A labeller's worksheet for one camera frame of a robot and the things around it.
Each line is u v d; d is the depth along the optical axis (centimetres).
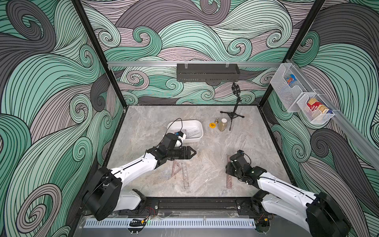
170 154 68
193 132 104
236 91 88
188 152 72
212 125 108
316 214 40
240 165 66
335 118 61
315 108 66
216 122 108
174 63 94
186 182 81
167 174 85
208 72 95
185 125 109
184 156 71
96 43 84
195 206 74
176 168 88
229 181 81
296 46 85
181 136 76
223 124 98
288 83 84
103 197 41
